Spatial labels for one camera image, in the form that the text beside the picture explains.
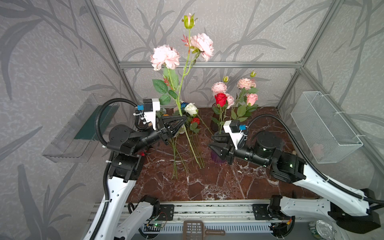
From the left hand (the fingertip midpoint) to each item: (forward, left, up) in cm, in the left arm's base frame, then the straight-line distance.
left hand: (187, 118), depth 48 cm
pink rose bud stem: (+17, -25, -15) cm, 33 cm away
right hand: (-1, -8, -8) cm, 11 cm away
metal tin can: (-28, -58, -42) cm, 77 cm away
